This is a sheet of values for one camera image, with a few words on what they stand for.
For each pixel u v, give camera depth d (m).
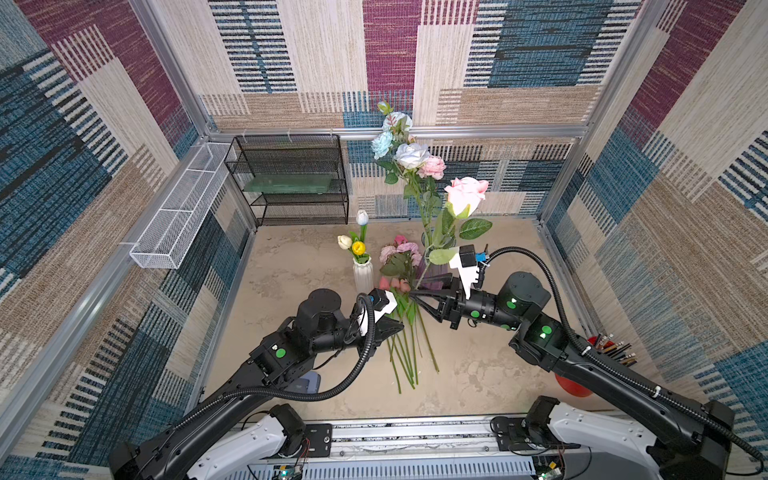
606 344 0.74
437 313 0.55
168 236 0.93
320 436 0.74
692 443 0.39
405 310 0.60
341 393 0.39
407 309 0.60
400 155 0.71
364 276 0.89
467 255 0.51
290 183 0.97
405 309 0.60
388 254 1.02
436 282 0.58
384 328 0.59
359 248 0.73
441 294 0.53
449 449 0.73
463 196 0.43
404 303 0.60
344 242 0.76
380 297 0.53
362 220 0.81
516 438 0.73
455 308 0.52
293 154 1.02
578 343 0.49
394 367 0.85
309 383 0.80
